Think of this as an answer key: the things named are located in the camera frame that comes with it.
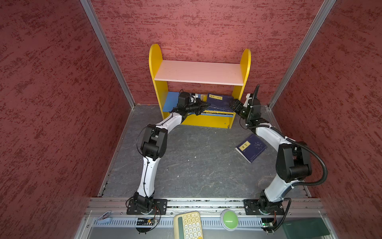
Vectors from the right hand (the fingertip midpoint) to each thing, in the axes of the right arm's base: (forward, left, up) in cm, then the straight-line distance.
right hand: (231, 105), depth 91 cm
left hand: (0, +13, 0) cm, 13 cm away
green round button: (-58, +8, -20) cm, 61 cm away
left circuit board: (-57, +51, -24) cm, 80 cm away
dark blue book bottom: (-19, -13, -21) cm, 32 cm away
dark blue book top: (+5, +7, -2) cm, 9 cm away
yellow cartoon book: (-1, +7, -5) cm, 9 cm away
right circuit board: (-59, -11, -23) cm, 64 cm away
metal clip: (-54, +68, -19) cm, 89 cm away
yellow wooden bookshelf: (+24, +14, -9) cm, 29 cm away
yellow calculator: (-59, +28, -19) cm, 68 cm away
